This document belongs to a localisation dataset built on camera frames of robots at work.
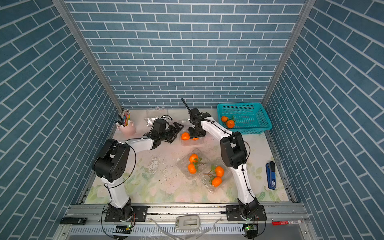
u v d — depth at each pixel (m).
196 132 0.85
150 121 1.02
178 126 0.89
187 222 0.70
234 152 0.58
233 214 0.74
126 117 0.96
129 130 1.00
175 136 0.92
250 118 1.16
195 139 0.91
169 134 0.85
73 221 0.70
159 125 0.76
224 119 1.08
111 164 0.50
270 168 0.87
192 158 0.88
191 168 0.85
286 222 0.71
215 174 0.85
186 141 0.97
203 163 0.85
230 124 1.04
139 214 0.75
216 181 0.79
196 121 0.74
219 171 0.84
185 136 0.99
